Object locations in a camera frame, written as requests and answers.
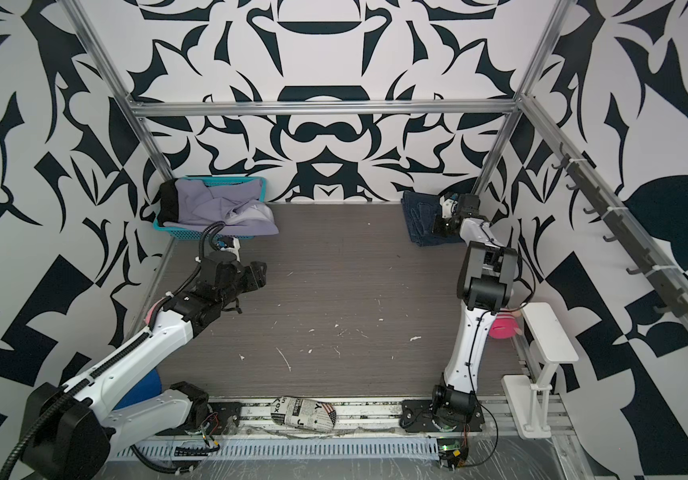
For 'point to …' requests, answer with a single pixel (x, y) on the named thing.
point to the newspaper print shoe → (304, 413)
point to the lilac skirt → (234, 203)
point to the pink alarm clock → (148, 315)
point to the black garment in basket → (169, 203)
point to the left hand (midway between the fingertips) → (256, 261)
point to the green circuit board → (452, 453)
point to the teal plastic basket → (196, 233)
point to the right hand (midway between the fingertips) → (436, 219)
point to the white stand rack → (530, 403)
